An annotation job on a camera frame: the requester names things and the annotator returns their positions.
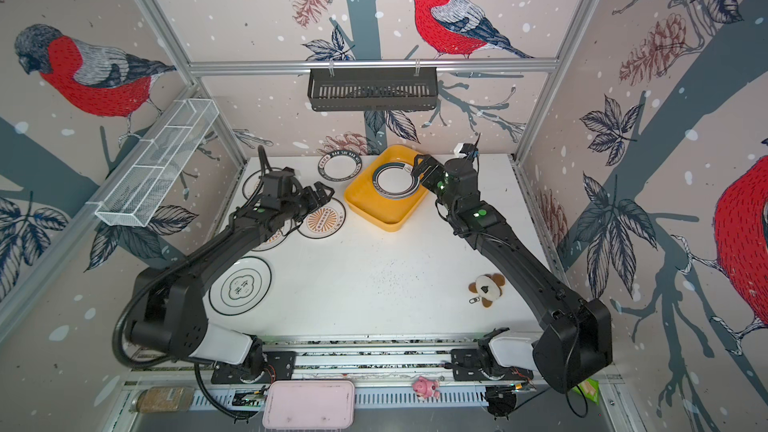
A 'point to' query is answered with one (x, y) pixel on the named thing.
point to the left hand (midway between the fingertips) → (324, 195)
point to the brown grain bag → (163, 400)
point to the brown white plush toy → (488, 287)
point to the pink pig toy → (425, 389)
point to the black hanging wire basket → (372, 89)
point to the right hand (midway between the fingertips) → (421, 166)
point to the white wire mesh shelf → (137, 191)
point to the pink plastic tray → (310, 405)
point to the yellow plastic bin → (388, 213)
